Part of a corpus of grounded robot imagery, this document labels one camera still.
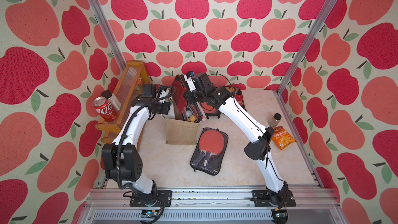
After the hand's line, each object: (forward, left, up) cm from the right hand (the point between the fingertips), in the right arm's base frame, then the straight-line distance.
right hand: (186, 95), depth 78 cm
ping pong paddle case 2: (-19, -15, -27) cm, 36 cm away
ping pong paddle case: (+33, -33, -28) cm, 54 cm away
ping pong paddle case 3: (-6, -2, -5) cm, 8 cm away
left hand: (-2, +10, -10) cm, 14 cm away
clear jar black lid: (-12, +31, +4) cm, 33 cm away
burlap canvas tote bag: (-13, +3, -14) cm, 19 cm away
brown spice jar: (+6, -54, -23) cm, 59 cm away
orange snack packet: (-5, -57, -26) cm, 63 cm away
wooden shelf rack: (+17, +35, -2) cm, 39 cm away
